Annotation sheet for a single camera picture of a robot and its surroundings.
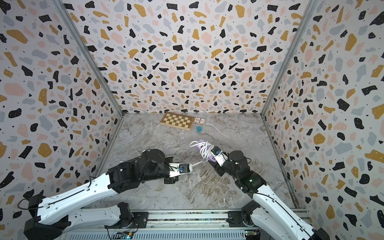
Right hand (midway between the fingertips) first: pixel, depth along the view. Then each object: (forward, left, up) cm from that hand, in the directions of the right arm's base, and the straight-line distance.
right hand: (215, 156), depth 77 cm
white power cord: (-1, +5, +6) cm, 8 cm away
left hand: (-10, +12, +9) cm, 18 cm away
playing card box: (+41, +10, -17) cm, 46 cm away
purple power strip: (-3, +2, +4) cm, 6 cm away
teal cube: (+34, +10, -18) cm, 39 cm away
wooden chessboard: (+38, +28, -14) cm, 50 cm away
